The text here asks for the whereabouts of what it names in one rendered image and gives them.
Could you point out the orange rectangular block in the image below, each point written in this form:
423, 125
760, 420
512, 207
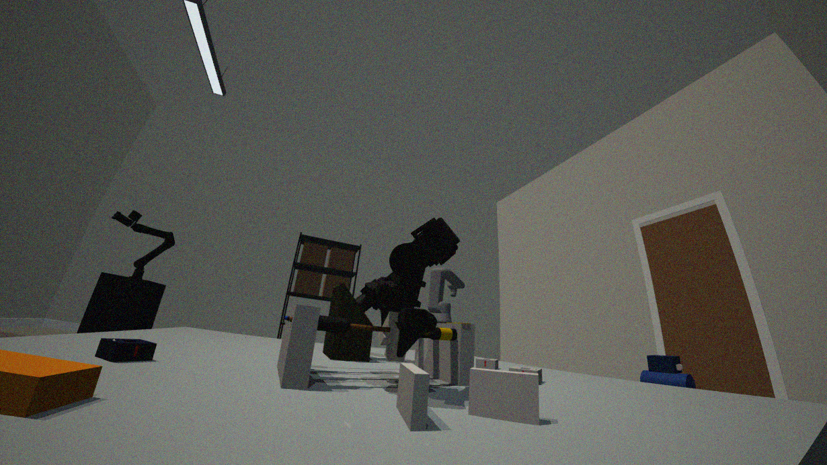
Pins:
31, 384

